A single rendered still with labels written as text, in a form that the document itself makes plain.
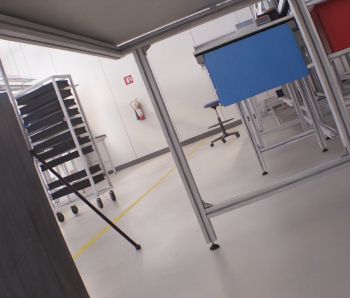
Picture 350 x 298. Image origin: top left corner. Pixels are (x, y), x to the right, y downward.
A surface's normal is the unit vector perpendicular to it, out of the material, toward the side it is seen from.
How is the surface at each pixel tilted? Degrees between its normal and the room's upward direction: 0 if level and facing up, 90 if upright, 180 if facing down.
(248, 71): 90
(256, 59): 90
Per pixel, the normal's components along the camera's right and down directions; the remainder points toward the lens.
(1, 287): -0.03, 0.06
